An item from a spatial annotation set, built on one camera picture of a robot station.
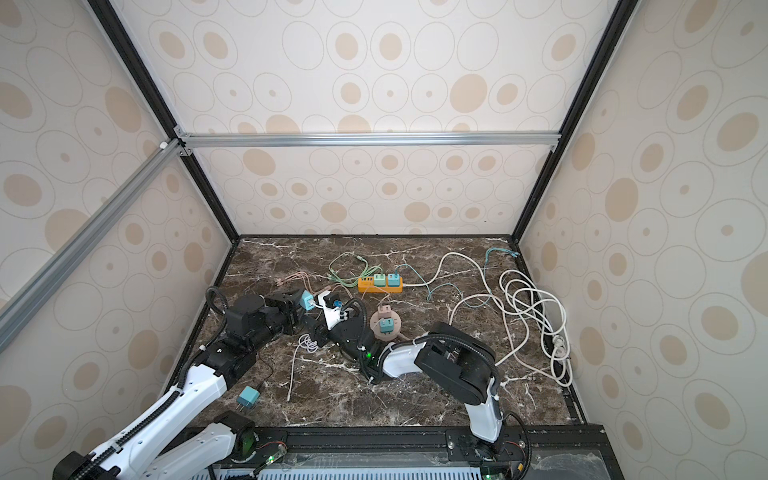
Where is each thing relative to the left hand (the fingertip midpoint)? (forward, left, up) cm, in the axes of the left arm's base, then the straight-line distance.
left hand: (316, 288), depth 75 cm
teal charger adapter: (+16, -19, -19) cm, 32 cm away
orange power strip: (+17, -10, -23) cm, 30 cm away
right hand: (-2, +3, -8) cm, 9 cm away
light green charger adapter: (+16, -15, -19) cm, 29 cm away
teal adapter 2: (-21, +19, -21) cm, 35 cm away
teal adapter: (-1, -18, -17) cm, 25 cm away
